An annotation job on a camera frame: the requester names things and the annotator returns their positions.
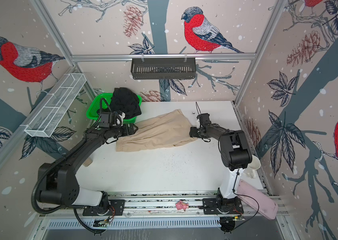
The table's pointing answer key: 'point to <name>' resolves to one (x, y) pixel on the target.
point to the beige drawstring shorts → (169, 130)
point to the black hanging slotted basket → (165, 68)
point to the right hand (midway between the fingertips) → (194, 134)
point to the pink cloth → (268, 208)
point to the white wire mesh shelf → (45, 124)
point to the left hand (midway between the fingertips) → (131, 128)
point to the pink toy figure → (182, 205)
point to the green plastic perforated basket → (94, 107)
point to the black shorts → (124, 100)
